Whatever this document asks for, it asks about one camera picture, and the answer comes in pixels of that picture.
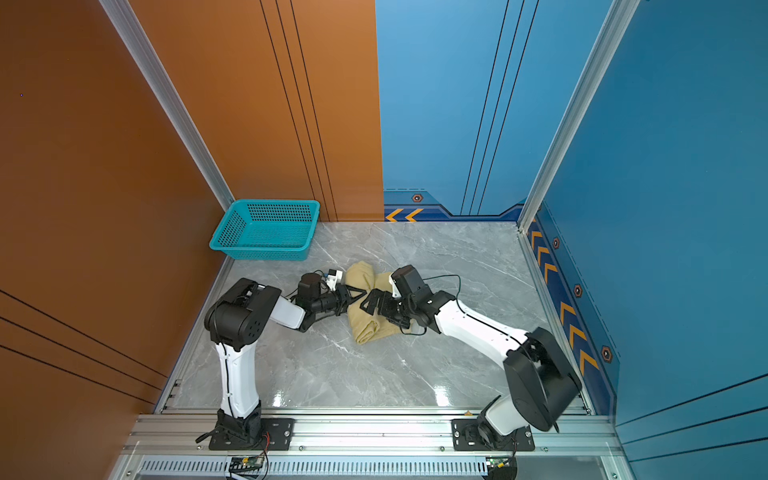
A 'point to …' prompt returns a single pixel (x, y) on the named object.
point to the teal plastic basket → (267, 229)
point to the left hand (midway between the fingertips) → (366, 291)
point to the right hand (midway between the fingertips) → (372, 311)
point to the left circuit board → (250, 465)
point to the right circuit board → (501, 468)
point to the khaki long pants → (368, 328)
